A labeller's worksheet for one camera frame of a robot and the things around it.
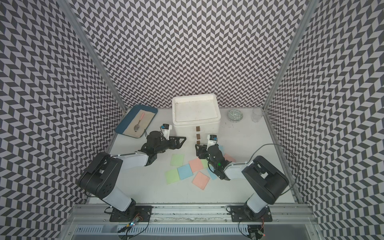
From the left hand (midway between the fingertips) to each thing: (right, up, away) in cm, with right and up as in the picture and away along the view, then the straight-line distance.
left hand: (181, 139), depth 90 cm
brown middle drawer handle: (+10, +2, -2) cm, 10 cm away
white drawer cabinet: (+9, +14, -6) cm, 17 cm away
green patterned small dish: (+38, +16, +22) cm, 46 cm away
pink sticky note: (+9, -15, -1) cm, 18 cm away
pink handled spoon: (-34, +7, +16) cm, 38 cm away
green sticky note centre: (+14, -15, +1) cm, 21 cm away
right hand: (+10, -5, -1) cm, 12 cm away
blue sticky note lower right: (+18, -17, -13) cm, 28 cm away
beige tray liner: (-29, +13, +22) cm, 39 cm away
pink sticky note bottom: (+11, -22, -6) cm, 26 cm away
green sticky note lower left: (-6, -22, -2) cm, 23 cm away
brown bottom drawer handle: (+10, -2, +4) cm, 11 cm away
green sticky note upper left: (-3, -13, +1) cm, 13 cm away
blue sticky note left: (+2, -19, -3) cm, 19 cm away
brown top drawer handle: (+10, +7, -7) cm, 14 cm away
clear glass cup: (+53, +16, +19) cm, 58 cm away
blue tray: (-42, +15, +24) cm, 51 cm away
